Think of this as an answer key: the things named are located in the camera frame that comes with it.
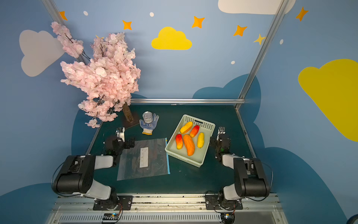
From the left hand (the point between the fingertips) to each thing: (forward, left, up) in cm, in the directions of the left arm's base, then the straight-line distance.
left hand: (128, 134), depth 95 cm
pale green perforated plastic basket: (+11, -56, -4) cm, 57 cm away
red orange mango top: (+7, -47, -4) cm, 48 cm away
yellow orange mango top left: (+9, -40, -3) cm, 41 cm away
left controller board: (-46, 0, -9) cm, 47 cm away
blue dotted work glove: (+10, -11, -6) cm, 16 cm away
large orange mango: (-5, -43, -2) cm, 43 cm away
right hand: (+1, -65, 0) cm, 65 cm away
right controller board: (-45, -63, -9) cm, 78 cm away
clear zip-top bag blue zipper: (-13, -15, -7) cm, 21 cm away
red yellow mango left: (-2, -35, -3) cm, 36 cm away
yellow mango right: (-1, -51, -4) cm, 51 cm away
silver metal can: (+18, -10, -2) cm, 21 cm away
